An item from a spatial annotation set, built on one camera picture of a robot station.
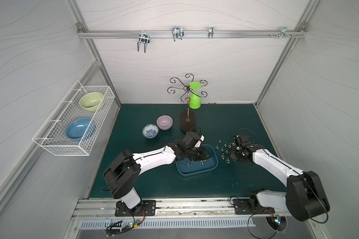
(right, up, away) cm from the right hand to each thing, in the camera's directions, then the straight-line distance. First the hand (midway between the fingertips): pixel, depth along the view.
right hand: (235, 153), depth 89 cm
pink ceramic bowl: (-45, +19, +17) cm, 52 cm away
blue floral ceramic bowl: (-55, +13, +13) cm, 58 cm away
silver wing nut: (-7, +1, +5) cm, 8 cm away
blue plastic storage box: (-30, -7, -3) cm, 31 cm away
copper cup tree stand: (-28, +20, +19) cm, 39 cm away
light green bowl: (-79, +31, -14) cm, 86 cm away
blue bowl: (-79, +17, -24) cm, 85 cm away
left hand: (-17, +1, -11) cm, 20 cm away
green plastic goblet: (-24, +34, +4) cm, 42 cm away
